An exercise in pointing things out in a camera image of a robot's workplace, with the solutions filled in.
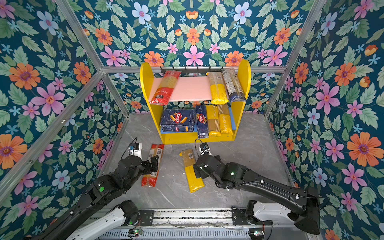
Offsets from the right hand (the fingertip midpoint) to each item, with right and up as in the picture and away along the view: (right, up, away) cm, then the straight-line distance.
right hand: (201, 162), depth 72 cm
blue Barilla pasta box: (-14, +22, +17) cm, 31 cm away
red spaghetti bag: (-29, -13, +12) cm, 34 cm away
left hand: (-23, +4, -2) cm, 23 cm away
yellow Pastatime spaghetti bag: (+14, +19, +18) cm, 30 cm away
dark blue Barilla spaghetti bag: (0, +21, +19) cm, 28 cm away
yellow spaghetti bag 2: (-4, -15, +11) cm, 19 cm away
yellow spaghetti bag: (+8, +18, +19) cm, 27 cm away
